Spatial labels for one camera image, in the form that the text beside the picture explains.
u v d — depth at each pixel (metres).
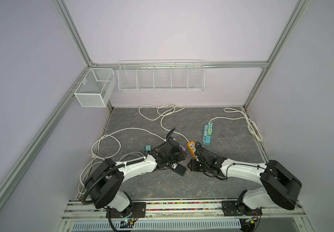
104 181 0.43
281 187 0.43
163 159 0.65
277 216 0.73
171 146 0.65
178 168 0.85
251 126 1.09
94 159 0.94
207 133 0.99
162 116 1.12
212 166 0.66
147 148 0.94
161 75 0.98
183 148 0.94
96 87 1.02
